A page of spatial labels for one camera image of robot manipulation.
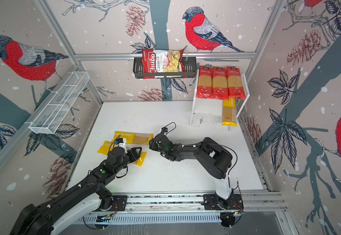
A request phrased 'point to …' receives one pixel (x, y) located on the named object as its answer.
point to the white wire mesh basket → (51, 112)
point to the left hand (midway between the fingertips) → (138, 149)
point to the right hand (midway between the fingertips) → (149, 146)
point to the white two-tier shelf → (211, 106)
